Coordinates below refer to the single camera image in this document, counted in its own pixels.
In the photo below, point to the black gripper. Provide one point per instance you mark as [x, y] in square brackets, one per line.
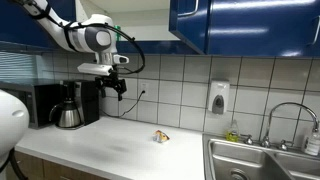
[111, 81]

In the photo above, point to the green soda can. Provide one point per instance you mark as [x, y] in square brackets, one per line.
[117, 36]

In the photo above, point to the wooden base cabinet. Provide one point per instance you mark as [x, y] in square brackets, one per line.
[36, 166]

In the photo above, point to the open blue cabinet door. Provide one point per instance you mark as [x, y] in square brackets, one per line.
[191, 26]

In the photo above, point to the closed blue cabinet door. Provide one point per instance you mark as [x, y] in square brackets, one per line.
[260, 30]

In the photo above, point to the black coffee maker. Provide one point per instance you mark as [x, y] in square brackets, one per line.
[88, 100]

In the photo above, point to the steel coffee carafe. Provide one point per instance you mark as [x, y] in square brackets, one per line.
[68, 116]

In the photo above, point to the crumpled orange snack packet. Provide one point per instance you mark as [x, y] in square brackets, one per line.
[160, 136]

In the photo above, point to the black microwave oven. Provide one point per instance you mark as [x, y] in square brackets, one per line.
[43, 100]

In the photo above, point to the white slatted window blind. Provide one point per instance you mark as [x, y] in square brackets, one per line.
[16, 66]

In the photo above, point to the yellow dish soap bottle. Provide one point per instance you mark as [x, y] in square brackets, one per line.
[232, 134]

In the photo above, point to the chrome faucet knob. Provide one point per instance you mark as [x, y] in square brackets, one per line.
[247, 140]
[284, 145]

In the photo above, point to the stainless steel sink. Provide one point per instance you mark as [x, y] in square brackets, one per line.
[240, 160]

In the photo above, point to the chrome gooseneck faucet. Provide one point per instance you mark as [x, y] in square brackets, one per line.
[267, 133]

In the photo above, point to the white hand soap bottle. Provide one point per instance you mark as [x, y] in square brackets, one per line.
[312, 143]

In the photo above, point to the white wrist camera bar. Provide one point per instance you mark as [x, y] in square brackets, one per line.
[95, 69]

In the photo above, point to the white wall power outlet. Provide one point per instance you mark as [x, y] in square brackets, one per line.
[144, 89]

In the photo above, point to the blue wall cabinet carcass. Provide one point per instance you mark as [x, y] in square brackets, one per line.
[153, 47]

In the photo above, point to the white wall soap dispenser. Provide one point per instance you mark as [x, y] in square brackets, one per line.
[218, 95]

